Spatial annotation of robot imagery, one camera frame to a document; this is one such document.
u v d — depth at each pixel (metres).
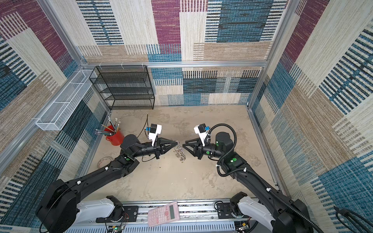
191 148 0.69
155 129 0.61
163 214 0.73
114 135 0.92
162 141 0.65
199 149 0.62
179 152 0.67
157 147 0.61
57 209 0.41
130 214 0.73
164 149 0.66
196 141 0.68
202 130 0.62
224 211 0.73
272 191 0.44
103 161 0.91
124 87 1.09
